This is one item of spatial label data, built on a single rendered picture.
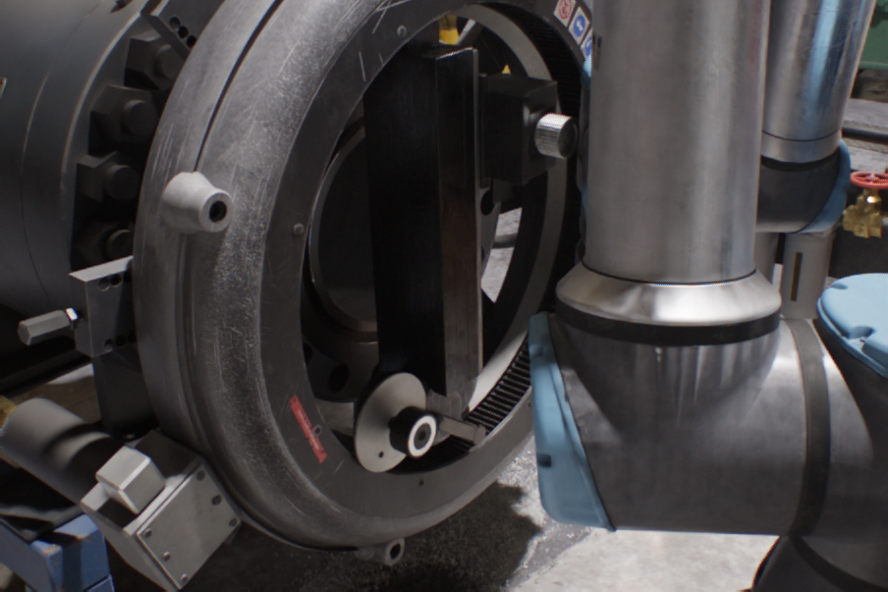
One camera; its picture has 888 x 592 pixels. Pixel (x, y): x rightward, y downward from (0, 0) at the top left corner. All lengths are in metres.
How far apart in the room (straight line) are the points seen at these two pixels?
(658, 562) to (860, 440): 0.99
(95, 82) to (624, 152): 0.73
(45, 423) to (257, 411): 0.28
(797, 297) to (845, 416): 1.18
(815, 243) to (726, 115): 1.19
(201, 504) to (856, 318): 0.61
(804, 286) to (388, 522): 0.93
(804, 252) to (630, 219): 1.19
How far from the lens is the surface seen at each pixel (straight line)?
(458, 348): 1.16
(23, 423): 1.19
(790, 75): 0.90
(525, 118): 1.06
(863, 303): 0.74
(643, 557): 1.67
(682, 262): 0.66
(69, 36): 1.32
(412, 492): 1.21
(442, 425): 1.16
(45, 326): 0.97
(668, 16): 0.64
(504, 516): 1.72
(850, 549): 0.77
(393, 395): 1.11
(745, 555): 1.71
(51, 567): 1.37
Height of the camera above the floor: 1.04
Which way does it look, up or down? 23 degrees down
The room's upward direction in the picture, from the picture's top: 1 degrees counter-clockwise
